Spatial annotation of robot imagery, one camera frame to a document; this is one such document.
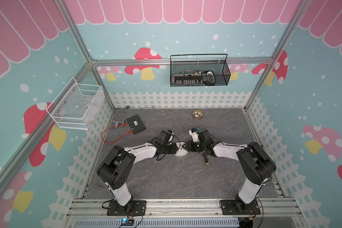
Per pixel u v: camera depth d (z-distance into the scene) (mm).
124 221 732
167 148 795
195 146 824
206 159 895
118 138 1028
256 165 480
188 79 895
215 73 945
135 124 1076
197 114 1156
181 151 915
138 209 744
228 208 741
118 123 1091
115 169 483
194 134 867
